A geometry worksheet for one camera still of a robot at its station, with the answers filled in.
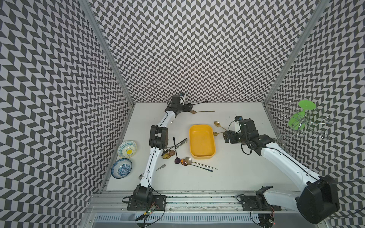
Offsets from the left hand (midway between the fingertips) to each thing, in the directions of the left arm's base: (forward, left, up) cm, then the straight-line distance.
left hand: (189, 104), depth 115 cm
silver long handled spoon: (-47, 0, -2) cm, 47 cm away
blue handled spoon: (-48, +4, -2) cm, 48 cm away
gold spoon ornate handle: (-28, -19, -1) cm, 33 cm away
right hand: (-37, -25, +11) cm, 46 cm away
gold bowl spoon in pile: (-44, +13, -1) cm, 46 cm away
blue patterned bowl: (-51, +41, -2) cm, 66 cm away
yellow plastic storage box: (-33, -9, -3) cm, 34 cm away
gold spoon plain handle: (-18, -22, -3) cm, 28 cm away
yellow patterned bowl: (-39, +40, -1) cm, 56 cm away
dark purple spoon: (-47, +7, -1) cm, 47 cm away
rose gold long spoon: (-7, -4, -1) cm, 8 cm away
